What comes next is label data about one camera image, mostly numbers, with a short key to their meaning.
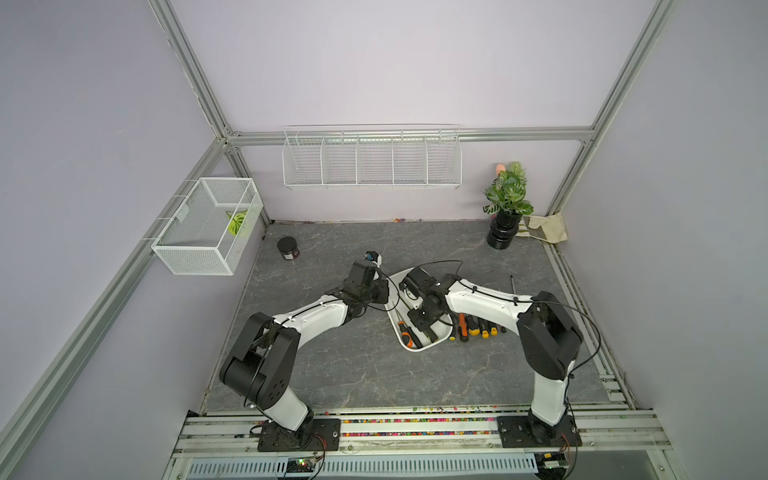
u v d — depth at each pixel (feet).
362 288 2.33
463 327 2.93
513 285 3.35
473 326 2.91
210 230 2.64
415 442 2.41
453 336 2.89
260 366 1.57
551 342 1.60
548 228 3.92
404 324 2.97
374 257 2.72
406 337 2.91
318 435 2.39
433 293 2.18
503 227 3.46
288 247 3.57
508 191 3.00
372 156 3.22
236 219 2.65
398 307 3.07
